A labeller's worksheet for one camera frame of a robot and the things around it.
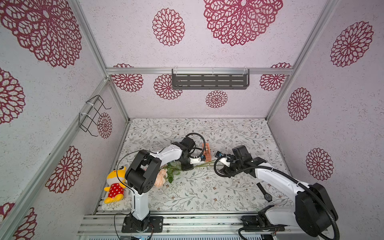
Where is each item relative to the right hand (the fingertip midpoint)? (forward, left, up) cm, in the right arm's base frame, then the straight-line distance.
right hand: (222, 162), depth 87 cm
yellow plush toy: (-16, +58, 0) cm, 60 cm away
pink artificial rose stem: (-3, +28, -3) cm, 29 cm away
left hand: (+1, +20, -7) cm, 21 cm away
